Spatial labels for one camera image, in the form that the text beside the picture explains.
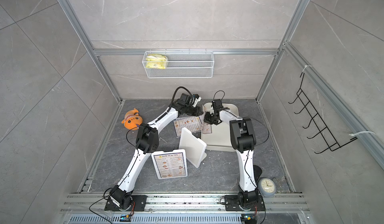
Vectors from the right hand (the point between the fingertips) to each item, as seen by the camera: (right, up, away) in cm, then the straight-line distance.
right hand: (205, 120), depth 107 cm
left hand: (0, +7, -6) cm, 9 cm away
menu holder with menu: (-9, -13, -28) cm, 32 cm away
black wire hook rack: (+47, -7, -49) cm, 68 cm away
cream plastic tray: (+8, -11, -18) cm, 22 cm away
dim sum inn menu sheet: (-20, -21, -32) cm, 43 cm away
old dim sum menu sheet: (-10, -3, -2) cm, 10 cm away
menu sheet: (0, -6, -5) cm, 7 cm away
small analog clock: (+30, -33, -31) cm, 54 cm away
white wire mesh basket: (-15, +39, -6) cm, 42 cm away
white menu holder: (-22, -14, -37) cm, 45 cm away
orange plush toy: (-49, +1, -10) cm, 50 cm away
